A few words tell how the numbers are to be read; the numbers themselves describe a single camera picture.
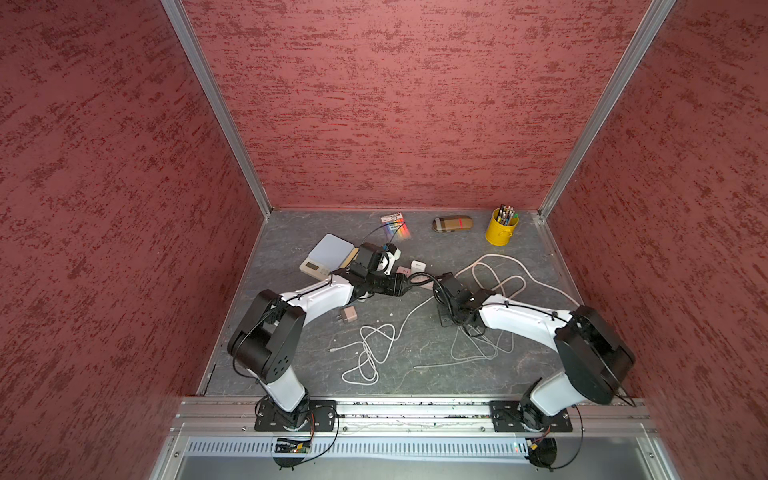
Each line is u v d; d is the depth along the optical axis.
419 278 0.77
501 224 1.02
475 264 1.03
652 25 0.73
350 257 0.74
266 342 0.46
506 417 0.74
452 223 1.14
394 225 1.15
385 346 0.85
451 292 0.71
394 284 0.79
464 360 0.83
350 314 0.90
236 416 0.76
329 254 1.06
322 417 0.74
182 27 0.73
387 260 0.76
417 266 0.95
